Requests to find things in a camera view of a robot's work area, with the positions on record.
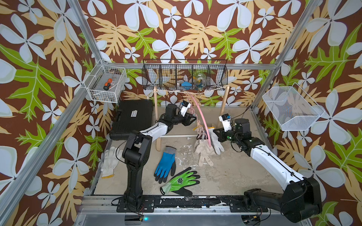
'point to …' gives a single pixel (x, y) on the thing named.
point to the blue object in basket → (186, 84)
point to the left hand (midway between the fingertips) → (194, 114)
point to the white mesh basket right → (293, 109)
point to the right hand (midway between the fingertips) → (213, 129)
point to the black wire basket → (184, 74)
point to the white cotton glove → (217, 144)
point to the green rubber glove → (180, 184)
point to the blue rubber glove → (168, 164)
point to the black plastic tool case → (133, 115)
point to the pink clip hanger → (207, 131)
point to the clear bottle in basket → (201, 80)
